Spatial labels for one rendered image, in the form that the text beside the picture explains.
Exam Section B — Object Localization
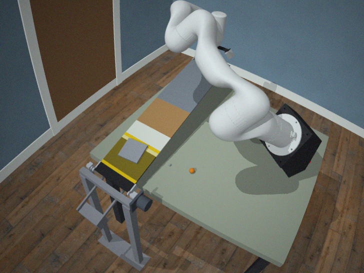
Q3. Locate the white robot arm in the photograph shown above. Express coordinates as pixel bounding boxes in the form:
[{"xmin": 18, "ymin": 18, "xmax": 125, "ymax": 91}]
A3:
[{"xmin": 164, "ymin": 0, "xmax": 302, "ymax": 156}]

